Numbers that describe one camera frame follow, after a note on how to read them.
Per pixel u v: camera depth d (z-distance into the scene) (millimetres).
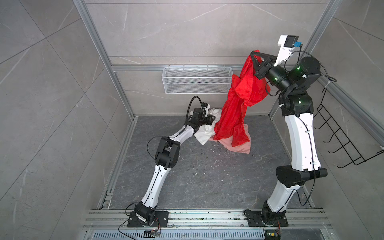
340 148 653
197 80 1011
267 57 487
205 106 927
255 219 729
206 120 918
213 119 1000
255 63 541
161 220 731
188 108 817
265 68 484
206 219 746
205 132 1037
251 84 575
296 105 445
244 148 983
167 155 644
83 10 686
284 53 460
